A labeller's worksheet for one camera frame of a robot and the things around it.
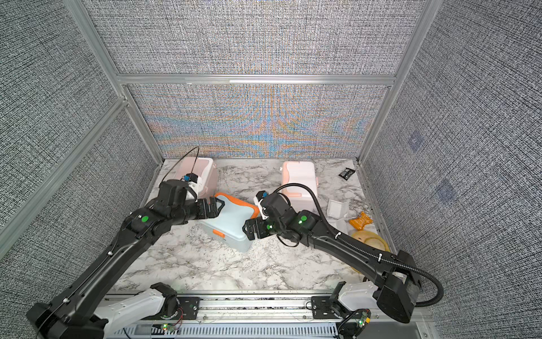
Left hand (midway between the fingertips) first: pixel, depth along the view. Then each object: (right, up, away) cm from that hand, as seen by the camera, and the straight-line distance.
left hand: (218, 202), depth 72 cm
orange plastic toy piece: (+59, -10, +22) cm, 64 cm away
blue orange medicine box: (+2, -9, +5) cm, 11 cm away
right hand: (+12, -6, +1) cm, 13 cm away
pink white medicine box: (-11, +13, +22) cm, 28 cm away
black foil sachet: (+59, +11, +40) cm, 72 cm away
